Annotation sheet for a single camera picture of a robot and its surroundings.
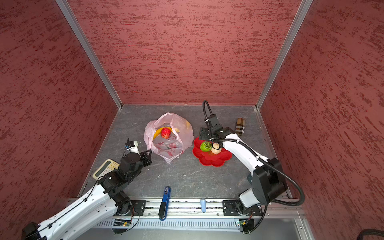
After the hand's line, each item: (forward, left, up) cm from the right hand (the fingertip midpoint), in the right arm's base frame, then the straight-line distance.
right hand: (205, 136), depth 86 cm
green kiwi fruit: (-3, -1, -7) cm, 8 cm away
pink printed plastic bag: (-2, +22, -11) cm, 24 cm away
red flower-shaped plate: (-7, -2, -14) cm, 16 cm away
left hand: (-11, +30, 0) cm, 32 cm away
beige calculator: (-13, +58, -11) cm, 61 cm away
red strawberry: (+9, +26, -7) cm, 28 cm away
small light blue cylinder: (-33, +3, -11) cm, 35 cm away
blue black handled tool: (-34, +23, -14) cm, 43 cm away
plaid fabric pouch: (+15, -26, -11) cm, 32 cm away
